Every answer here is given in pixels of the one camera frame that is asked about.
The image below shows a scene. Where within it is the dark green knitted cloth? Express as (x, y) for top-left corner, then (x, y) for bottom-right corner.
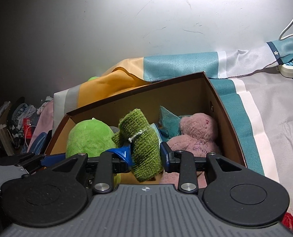
(112, 109), (162, 182)

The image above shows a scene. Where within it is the teal mesh cloth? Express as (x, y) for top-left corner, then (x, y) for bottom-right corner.
(159, 106), (188, 141)

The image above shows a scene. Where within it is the pink teddy bear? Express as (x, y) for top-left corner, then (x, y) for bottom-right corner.
(159, 112), (221, 190)

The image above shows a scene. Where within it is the green plush toy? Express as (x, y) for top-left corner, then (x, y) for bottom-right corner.
(66, 118), (116, 158)

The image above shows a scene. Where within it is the pink patterned pillow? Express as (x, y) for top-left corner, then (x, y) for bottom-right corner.
(27, 100), (54, 152)

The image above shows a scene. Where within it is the brown cardboard shoe box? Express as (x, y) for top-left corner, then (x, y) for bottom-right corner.
(45, 72), (246, 166)

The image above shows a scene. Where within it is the striped teal bed sheet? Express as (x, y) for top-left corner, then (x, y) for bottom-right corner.
(46, 38), (293, 215)

